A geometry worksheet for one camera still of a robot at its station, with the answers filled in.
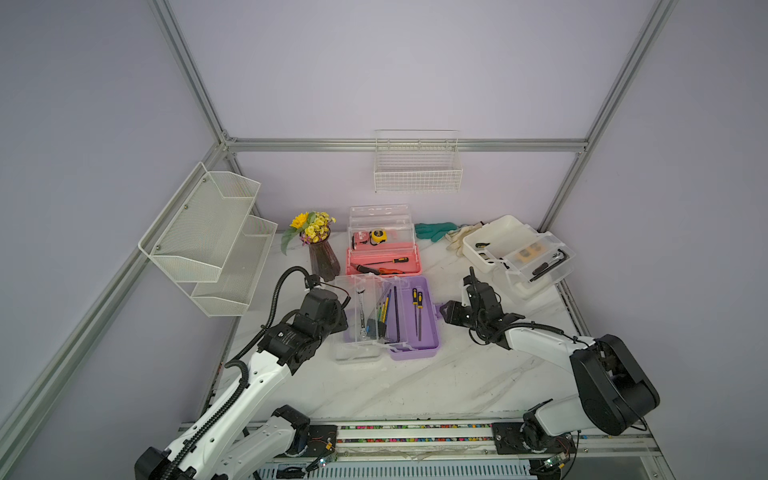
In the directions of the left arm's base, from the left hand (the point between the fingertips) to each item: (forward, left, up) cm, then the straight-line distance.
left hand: (336, 315), depth 78 cm
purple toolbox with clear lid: (+4, -16, -9) cm, 19 cm away
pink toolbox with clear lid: (+39, -18, -13) cm, 45 cm away
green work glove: (+46, -32, -14) cm, 58 cm away
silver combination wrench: (-2, -7, -5) cm, 9 cm away
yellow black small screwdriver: (+32, -16, -16) cm, 39 cm away
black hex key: (+21, -68, -5) cm, 71 cm away
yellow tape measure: (+36, -9, -8) cm, 38 cm away
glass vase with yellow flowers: (+24, +8, +9) cm, 27 cm away
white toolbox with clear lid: (+26, -62, -7) cm, 68 cm away
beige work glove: (+44, -41, -14) cm, 62 cm away
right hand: (+7, -32, -12) cm, 35 cm away
